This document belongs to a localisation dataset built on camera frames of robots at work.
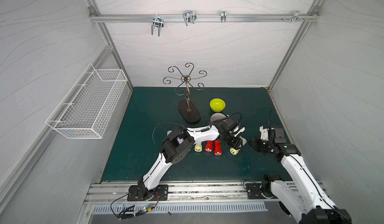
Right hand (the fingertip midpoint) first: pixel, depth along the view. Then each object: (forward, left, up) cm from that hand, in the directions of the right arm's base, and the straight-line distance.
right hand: (249, 141), depth 82 cm
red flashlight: (-3, +23, -6) cm, 23 cm away
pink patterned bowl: (+21, +17, -6) cm, 27 cm away
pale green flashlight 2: (-3, +29, -5) cm, 29 cm away
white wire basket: (+1, +82, +24) cm, 85 cm away
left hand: (-1, +4, -5) cm, 6 cm away
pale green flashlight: (-2, +6, +2) cm, 6 cm away
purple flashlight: (-12, +35, +24) cm, 44 cm away
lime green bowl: (+31, +16, -6) cm, 35 cm away
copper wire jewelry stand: (+25, +37, -6) cm, 45 cm away
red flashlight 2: (-2, +17, -6) cm, 18 cm away
